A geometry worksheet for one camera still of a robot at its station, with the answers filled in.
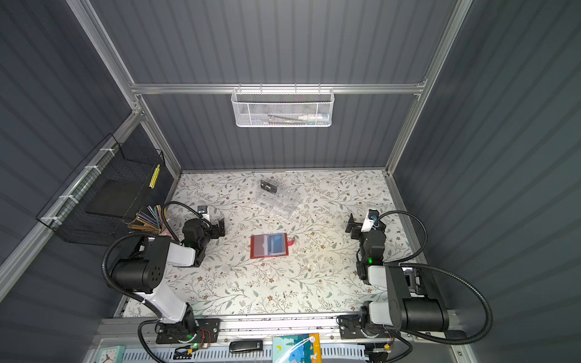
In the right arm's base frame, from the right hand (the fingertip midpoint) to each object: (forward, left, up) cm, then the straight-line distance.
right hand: (368, 216), depth 87 cm
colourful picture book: (-42, +27, -12) cm, 51 cm away
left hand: (+3, +64, -8) cm, 64 cm away
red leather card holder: (-7, +39, -12) cm, 41 cm away
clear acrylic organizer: (+17, +36, -12) cm, 41 cm away
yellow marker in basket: (+8, +81, +14) cm, 82 cm away
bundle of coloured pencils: (-1, +85, -1) cm, 85 cm away
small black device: (-42, +43, -9) cm, 60 cm away
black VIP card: (+20, +41, -5) cm, 46 cm away
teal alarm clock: (-44, +83, -10) cm, 94 cm away
